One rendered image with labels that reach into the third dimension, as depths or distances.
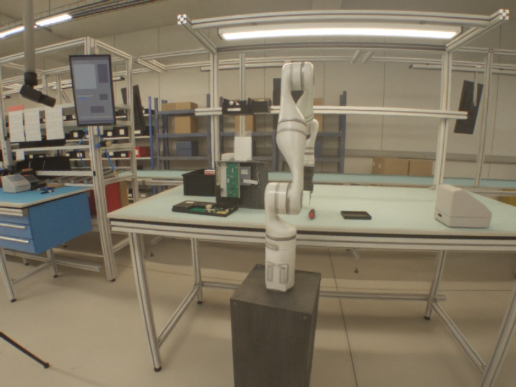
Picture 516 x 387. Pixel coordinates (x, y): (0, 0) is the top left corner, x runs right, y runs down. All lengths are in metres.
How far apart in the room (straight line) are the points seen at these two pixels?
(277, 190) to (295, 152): 0.12
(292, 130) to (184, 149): 4.56
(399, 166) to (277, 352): 3.93
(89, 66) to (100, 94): 0.21
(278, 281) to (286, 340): 0.17
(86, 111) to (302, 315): 1.98
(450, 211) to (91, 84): 2.24
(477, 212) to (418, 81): 4.78
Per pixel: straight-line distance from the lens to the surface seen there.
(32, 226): 2.23
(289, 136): 0.77
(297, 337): 0.81
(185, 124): 5.22
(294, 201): 0.71
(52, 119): 2.81
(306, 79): 0.89
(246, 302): 0.79
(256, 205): 1.18
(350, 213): 1.14
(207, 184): 1.42
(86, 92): 2.22
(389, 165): 4.43
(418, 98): 5.73
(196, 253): 2.04
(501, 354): 1.73
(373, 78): 5.51
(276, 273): 0.79
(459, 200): 1.11
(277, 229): 0.74
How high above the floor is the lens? 1.30
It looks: 12 degrees down
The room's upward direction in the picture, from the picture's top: straight up
